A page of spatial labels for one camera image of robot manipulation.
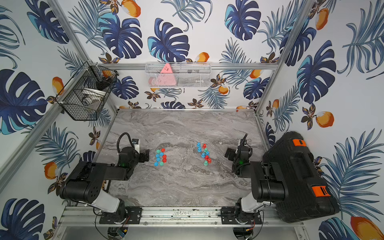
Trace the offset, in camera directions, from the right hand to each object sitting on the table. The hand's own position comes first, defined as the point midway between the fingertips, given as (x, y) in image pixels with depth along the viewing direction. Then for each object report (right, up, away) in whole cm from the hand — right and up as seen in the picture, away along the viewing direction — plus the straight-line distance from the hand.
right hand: (236, 150), depth 96 cm
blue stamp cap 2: (-51, -4, -2) cm, 51 cm away
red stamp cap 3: (-46, -6, -2) cm, 47 cm away
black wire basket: (-90, +45, -9) cm, 101 cm away
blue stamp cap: (-49, -3, +1) cm, 49 cm away
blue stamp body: (-24, +3, +3) cm, 25 cm away
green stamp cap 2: (-51, -1, +1) cm, 51 cm away
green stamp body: (-21, -7, -5) cm, 22 cm away
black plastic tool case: (+17, -11, -39) cm, 44 cm away
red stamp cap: (-48, 0, +1) cm, 48 cm away
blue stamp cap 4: (-51, -8, -4) cm, 52 cm away
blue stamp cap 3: (-50, -5, -2) cm, 50 cm away
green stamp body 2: (-20, 0, -1) cm, 20 cm away
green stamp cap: (-48, -8, -4) cm, 48 cm away
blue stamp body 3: (-22, -3, -2) cm, 22 cm away
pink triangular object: (-44, +45, -6) cm, 63 cm away
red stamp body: (-21, +2, +2) cm, 21 cm away
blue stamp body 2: (-19, -2, -2) cm, 19 cm away
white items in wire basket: (-89, +33, -8) cm, 95 cm away
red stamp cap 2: (-46, -4, -1) cm, 46 cm away
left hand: (-61, +2, -2) cm, 61 cm away
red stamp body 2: (-19, -4, -2) cm, 20 cm away
